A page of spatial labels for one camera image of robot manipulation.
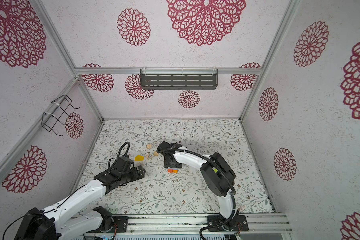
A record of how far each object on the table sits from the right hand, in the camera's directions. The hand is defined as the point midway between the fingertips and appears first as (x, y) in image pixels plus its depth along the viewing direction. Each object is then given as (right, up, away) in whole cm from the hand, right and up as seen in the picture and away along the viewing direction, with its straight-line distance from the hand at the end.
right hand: (169, 163), depth 91 cm
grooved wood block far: (-15, +9, +12) cm, 21 cm away
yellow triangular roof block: (-20, +2, +4) cm, 21 cm away
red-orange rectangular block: (0, -5, +1) cm, 5 cm away
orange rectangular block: (+3, -5, +1) cm, 6 cm away
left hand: (-17, -6, -6) cm, 19 cm away
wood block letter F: (-14, +3, +7) cm, 16 cm away
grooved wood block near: (-10, +5, +8) cm, 14 cm away
